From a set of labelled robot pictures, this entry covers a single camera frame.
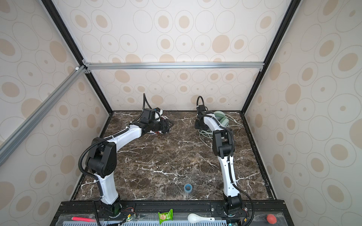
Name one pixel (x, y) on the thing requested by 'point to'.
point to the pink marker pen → (80, 219)
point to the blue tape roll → (188, 188)
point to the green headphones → (221, 117)
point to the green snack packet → (168, 215)
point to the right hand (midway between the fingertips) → (199, 126)
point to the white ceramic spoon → (193, 218)
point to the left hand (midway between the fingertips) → (172, 121)
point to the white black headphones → (167, 117)
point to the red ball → (271, 219)
